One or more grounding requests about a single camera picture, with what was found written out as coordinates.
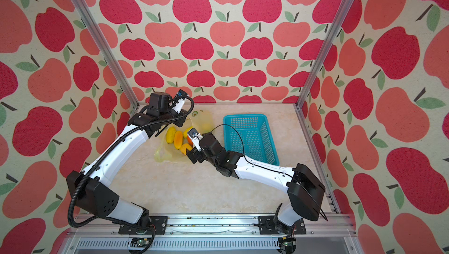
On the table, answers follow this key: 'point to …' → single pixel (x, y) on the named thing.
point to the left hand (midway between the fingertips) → (189, 112)
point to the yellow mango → (178, 138)
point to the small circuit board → (140, 242)
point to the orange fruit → (190, 141)
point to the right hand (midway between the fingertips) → (200, 139)
